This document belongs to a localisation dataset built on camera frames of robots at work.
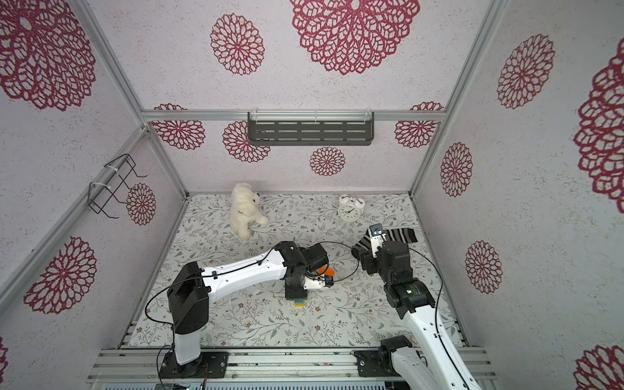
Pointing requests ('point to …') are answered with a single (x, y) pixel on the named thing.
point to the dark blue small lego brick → (298, 301)
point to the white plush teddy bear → (245, 210)
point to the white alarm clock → (350, 209)
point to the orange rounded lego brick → (329, 271)
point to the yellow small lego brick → (299, 305)
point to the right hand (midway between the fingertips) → (374, 242)
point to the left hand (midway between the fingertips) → (294, 290)
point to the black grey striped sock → (403, 236)
